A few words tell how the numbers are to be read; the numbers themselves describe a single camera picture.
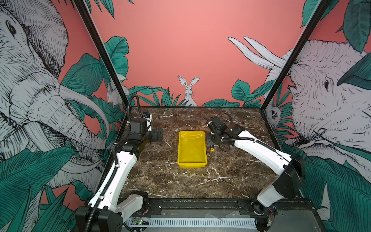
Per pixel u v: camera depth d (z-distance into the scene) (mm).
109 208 382
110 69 954
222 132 580
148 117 674
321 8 698
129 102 883
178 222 701
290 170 418
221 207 759
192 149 930
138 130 563
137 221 696
